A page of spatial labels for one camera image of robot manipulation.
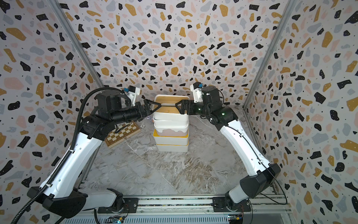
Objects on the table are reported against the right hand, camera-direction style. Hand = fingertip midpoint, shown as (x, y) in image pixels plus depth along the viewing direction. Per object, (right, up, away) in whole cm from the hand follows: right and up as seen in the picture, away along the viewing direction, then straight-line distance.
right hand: (182, 105), depth 68 cm
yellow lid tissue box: (-7, -20, +16) cm, 26 cm away
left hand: (-10, -2, -7) cm, 13 cm away
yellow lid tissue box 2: (-7, -25, +21) cm, 33 cm away
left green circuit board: (-33, -58, +2) cm, 66 cm away
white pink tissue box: (-6, -12, +6) cm, 15 cm away
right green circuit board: (+26, -58, +3) cm, 64 cm away
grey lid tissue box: (-6, -10, +6) cm, 13 cm away
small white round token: (-32, -12, +39) cm, 52 cm away
